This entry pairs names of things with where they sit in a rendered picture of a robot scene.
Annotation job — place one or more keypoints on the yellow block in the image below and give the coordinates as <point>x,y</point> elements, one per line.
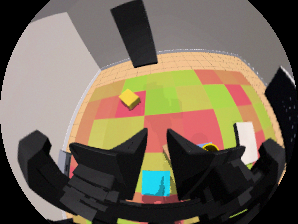
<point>129,98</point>

